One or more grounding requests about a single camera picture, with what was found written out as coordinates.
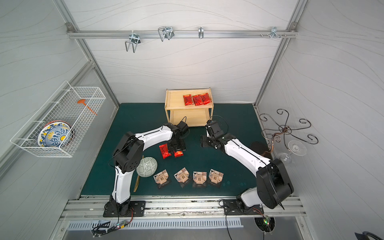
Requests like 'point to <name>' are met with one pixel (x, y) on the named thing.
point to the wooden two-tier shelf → (194, 106)
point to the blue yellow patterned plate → (56, 134)
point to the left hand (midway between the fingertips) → (181, 151)
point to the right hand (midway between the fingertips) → (205, 139)
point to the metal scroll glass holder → (281, 120)
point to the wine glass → (295, 147)
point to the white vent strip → (154, 224)
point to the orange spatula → (82, 101)
